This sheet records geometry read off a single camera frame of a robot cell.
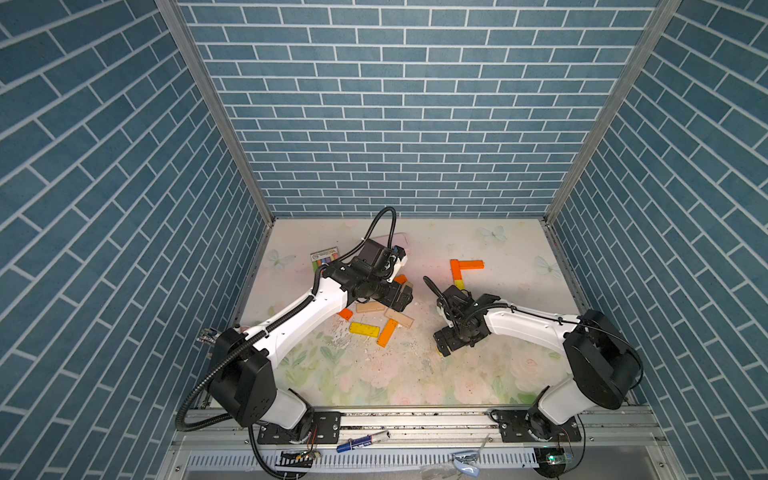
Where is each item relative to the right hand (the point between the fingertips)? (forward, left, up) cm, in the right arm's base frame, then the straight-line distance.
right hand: (452, 343), depth 88 cm
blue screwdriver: (-27, +23, +1) cm, 36 cm away
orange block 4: (+7, +34, +1) cm, 34 cm away
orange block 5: (+1, +20, 0) cm, 20 cm away
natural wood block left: (-2, +23, +22) cm, 32 cm away
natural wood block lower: (+7, +16, -1) cm, 17 cm away
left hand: (+6, +15, +16) cm, 22 cm away
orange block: (+27, -2, 0) cm, 27 cm away
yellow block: (+21, -4, 0) cm, 22 cm away
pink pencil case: (+38, +19, +2) cm, 43 cm away
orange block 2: (+29, -8, +2) cm, 30 cm away
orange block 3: (+21, +16, +1) cm, 27 cm away
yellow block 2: (+2, +26, +1) cm, 26 cm away
